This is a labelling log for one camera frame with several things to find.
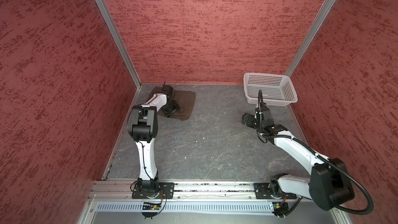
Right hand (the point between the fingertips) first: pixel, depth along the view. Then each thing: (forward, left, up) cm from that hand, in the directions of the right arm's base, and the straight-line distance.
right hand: (247, 121), depth 88 cm
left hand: (+12, +44, -8) cm, 47 cm away
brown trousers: (+23, +38, -6) cm, 45 cm away
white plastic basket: (+33, -33, -10) cm, 48 cm away
